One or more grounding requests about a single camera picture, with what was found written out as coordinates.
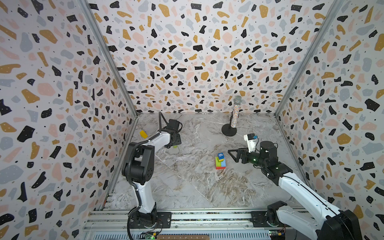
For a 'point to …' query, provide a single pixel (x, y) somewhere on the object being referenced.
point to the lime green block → (218, 164)
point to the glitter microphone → (237, 100)
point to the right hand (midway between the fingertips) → (232, 148)
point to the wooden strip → (183, 237)
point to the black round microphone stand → (227, 130)
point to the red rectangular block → (220, 168)
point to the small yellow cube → (221, 160)
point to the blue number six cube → (221, 156)
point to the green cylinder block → (175, 146)
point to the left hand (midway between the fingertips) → (175, 138)
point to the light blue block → (223, 163)
